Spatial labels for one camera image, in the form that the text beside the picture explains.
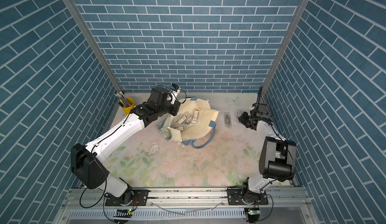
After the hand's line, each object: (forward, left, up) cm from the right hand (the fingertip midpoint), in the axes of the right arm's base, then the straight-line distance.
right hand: (242, 118), depth 94 cm
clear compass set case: (+3, +8, -8) cm, 12 cm away
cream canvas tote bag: (-15, +26, +1) cm, 30 cm away
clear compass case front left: (-2, +38, -3) cm, 39 cm away
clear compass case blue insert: (+5, +2, -3) cm, 6 cm away
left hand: (-5, +35, +17) cm, 39 cm away
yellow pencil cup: (+1, +76, -1) cm, 76 cm away
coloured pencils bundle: (+5, +79, +3) cm, 79 cm away
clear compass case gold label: (+1, +30, -3) cm, 30 cm away
